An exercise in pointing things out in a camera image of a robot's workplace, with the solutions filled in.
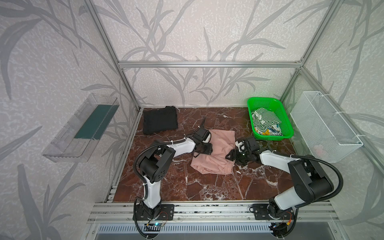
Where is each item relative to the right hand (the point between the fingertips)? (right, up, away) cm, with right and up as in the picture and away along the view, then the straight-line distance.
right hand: (228, 154), depth 91 cm
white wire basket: (+38, +15, -29) cm, 50 cm away
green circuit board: (-40, -31, -19) cm, 54 cm away
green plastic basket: (+41, +33, +24) cm, 58 cm away
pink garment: (-4, +8, -1) cm, 9 cm away
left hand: (-10, +4, +3) cm, 11 cm away
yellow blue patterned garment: (+33, +14, +11) cm, 38 cm away
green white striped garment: (+27, +22, +14) cm, 38 cm away
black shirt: (-48, +22, +21) cm, 57 cm away
